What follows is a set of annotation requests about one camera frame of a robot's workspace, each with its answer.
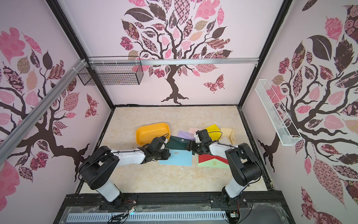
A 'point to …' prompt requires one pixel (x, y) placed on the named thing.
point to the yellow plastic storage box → (146, 134)
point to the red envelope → (203, 157)
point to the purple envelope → (185, 135)
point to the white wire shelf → (284, 127)
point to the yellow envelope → (214, 132)
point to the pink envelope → (193, 130)
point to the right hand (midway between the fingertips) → (187, 149)
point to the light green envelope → (213, 161)
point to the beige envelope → (229, 133)
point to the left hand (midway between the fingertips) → (169, 157)
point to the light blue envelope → (178, 157)
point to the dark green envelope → (175, 143)
